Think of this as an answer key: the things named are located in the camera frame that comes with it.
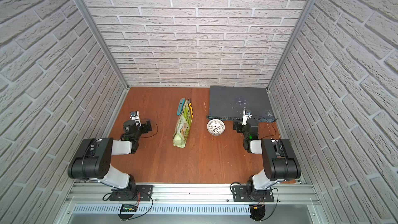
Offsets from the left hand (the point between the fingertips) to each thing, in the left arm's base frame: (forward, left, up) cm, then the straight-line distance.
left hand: (139, 117), depth 94 cm
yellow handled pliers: (+14, -31, -5) cm, 35 cm away
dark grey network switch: (+12, -57, 0) cm, 58 cm away
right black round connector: (-48, -65, -6) cm, 81 cm away
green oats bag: (-11, -29, +8) cm, 32 cm away
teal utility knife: (+17, -25, -5) cm, 30 cm away
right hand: (0, -63, +1) cm, 63 cm away
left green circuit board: (-46, -4, -9) cm, 47 cm away
